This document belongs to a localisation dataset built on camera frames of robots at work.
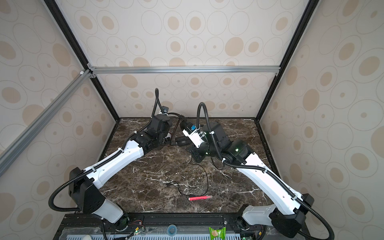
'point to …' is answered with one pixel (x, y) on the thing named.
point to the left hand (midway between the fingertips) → (162, 118)
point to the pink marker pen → (199, 197)
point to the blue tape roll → (172, 230)
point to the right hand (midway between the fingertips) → (187, 149)
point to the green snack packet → (219, 234)
